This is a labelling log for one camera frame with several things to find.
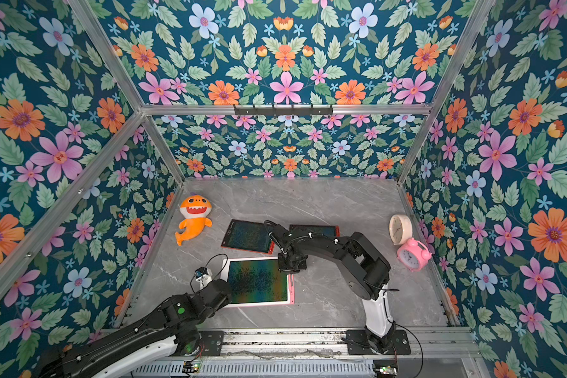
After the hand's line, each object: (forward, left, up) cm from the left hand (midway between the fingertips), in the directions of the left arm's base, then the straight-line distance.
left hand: (235, 293), depth 83 cm
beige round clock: (+16, -63, +9) cm, 66 cm away
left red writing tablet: (+24, -3, -1) cm, 24 cm away
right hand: (+9, -20, -1) cm, 22 cm away
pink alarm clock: (+5, -65, +8) cm, 66 cm away
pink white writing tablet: (+4, -8, -1) cm, 9 cm away
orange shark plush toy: (+34, +19, +7) cm, 40 cm away
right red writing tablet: (+25, -38, -2) cm, 45 cm away
